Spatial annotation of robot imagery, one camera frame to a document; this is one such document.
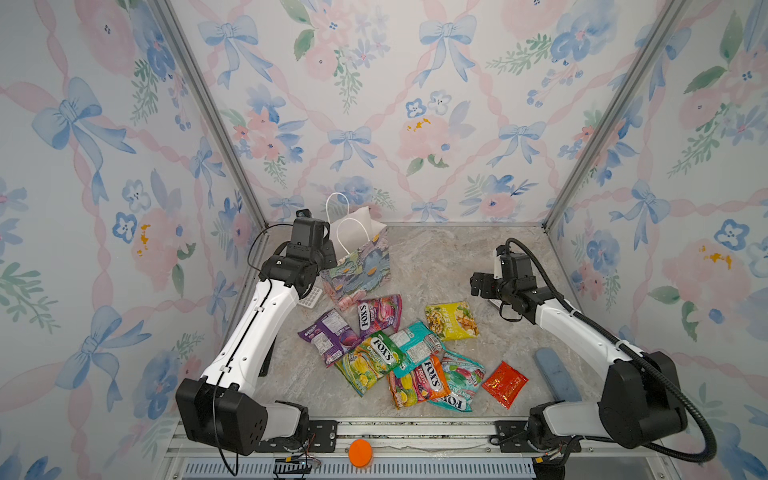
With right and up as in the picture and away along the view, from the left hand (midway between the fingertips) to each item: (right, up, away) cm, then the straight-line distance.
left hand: (324, 246), depth 78 cm
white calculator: (-9, -17, +19) cm, 27 cm away
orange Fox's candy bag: (+27, -36, +1) cm, 45 cm away
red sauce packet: (+49, -38, +3) cm, 62 cm away
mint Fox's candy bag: (+37, -35, +2) cm, 51 cm away
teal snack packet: (+25, -28, +8) cm, 38 cm away
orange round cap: (+11, -45, -14) cm, 48 cm away
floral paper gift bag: (+10, -1, +2) cm, 10 cm away
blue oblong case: (+63, -35, +3) cm, 72 cm away
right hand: (+46, -9, +11) cm, 48 cm away
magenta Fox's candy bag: (+14, -20, +13) cm, 28 cm away
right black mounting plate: (+46, -46, -7) cm, 66 cm away
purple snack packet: (0, -26, +9) cm, 28 cm away
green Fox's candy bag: (+12, -32, +5) cm, 34 cm away
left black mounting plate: (0, -48, -4) cm, 48 cm away
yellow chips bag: (+37, -23, +14) cm, 45 cm away
